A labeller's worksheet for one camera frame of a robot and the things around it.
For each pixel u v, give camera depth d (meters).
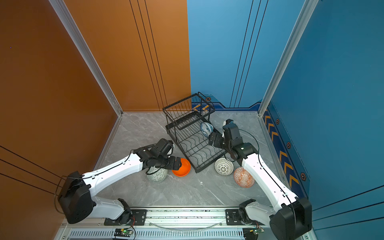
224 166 0.89
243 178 0.85
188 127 0.80
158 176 0.87
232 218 0.72
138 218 0.74
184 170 0.86
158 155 0.62
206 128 1.05
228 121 0.70
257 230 0.70
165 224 0.73
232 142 0.57
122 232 0.71
